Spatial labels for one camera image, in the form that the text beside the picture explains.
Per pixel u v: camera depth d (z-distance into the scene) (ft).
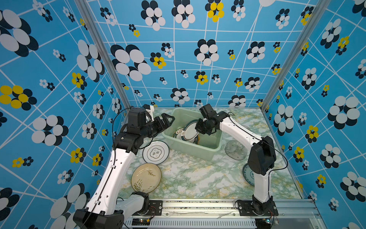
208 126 2.46
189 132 3.16
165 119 1.97
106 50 2.83
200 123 2.63
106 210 1.20
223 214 2.37
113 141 1.51
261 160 1.64
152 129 1.89
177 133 3.34
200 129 2.64
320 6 2.24
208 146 2.51
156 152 3.07
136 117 1.60
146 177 2.73
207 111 2.32
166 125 1.97
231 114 2.30
